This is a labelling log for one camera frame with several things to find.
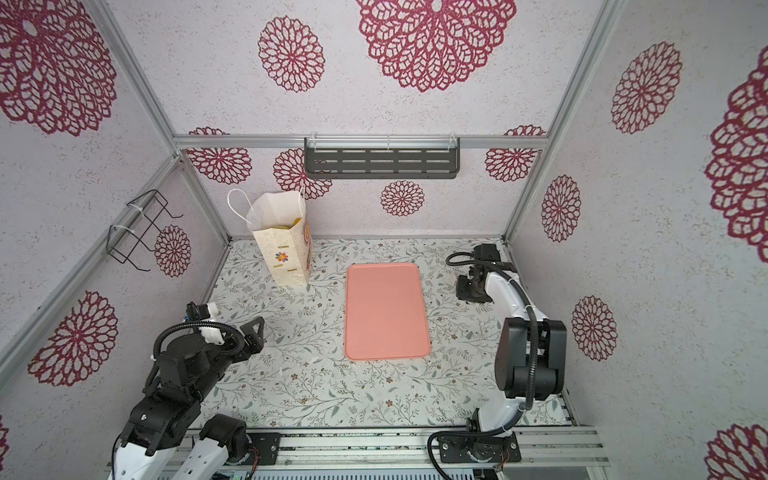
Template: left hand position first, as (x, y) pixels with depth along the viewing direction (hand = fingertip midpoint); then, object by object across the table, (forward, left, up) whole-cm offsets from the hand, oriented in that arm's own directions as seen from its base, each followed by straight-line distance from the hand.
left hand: (250, 330), depth 71 cm
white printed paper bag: (+30, -3, +4) cm, 30 cm away
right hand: (+19, -58, -11) cm, 62 cm away
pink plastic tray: (+18, -33, -23) cm, 44 cm away
